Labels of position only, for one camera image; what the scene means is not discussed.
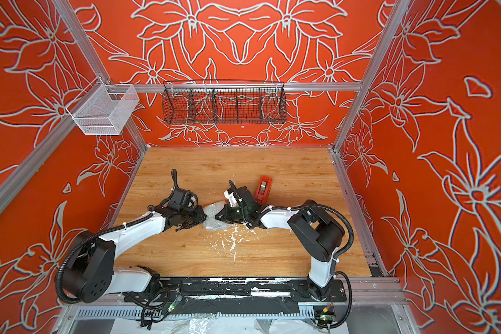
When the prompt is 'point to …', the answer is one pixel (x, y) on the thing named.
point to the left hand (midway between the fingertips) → (208, 215)
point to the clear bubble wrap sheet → (211, 211)
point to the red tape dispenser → (264, 189)
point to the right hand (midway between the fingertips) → (213, 215)
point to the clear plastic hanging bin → (103, 109)
